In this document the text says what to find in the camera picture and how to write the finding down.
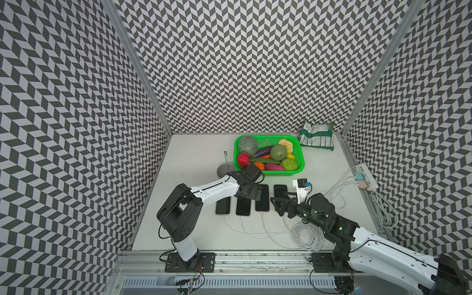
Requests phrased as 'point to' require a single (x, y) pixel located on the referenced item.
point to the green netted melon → (248, 144)
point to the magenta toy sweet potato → (271, 166)
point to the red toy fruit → (243, 159)
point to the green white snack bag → (319, 135)
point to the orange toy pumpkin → (260, 165)
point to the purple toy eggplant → (263, 152)
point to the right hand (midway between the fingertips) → (277, 200)
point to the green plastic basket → (291, 142)
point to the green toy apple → (278, 152)
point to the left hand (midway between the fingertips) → (248, 193)
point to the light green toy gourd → (289, 164)
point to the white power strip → (372, 184)
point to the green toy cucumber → (265, 160)
